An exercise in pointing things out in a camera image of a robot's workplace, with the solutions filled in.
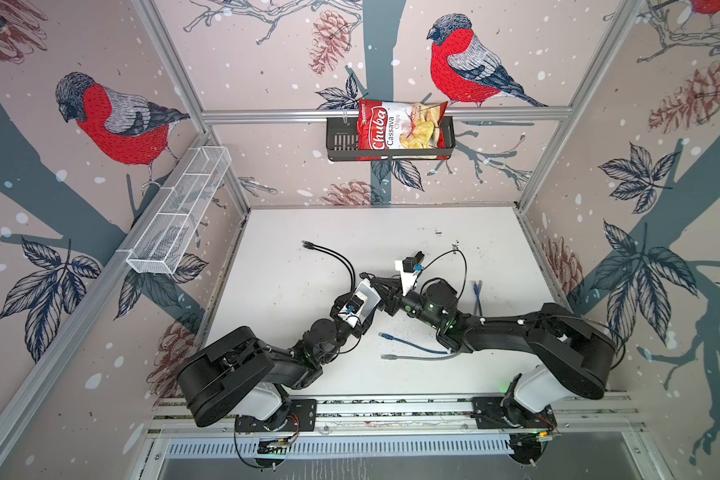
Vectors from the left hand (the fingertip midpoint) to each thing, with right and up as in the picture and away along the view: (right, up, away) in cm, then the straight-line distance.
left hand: (365, 297), depth 79 cm
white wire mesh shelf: (-50, +17, -7) cm, 53 cm away
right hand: (0, +2, -2) cm, 3 cm away
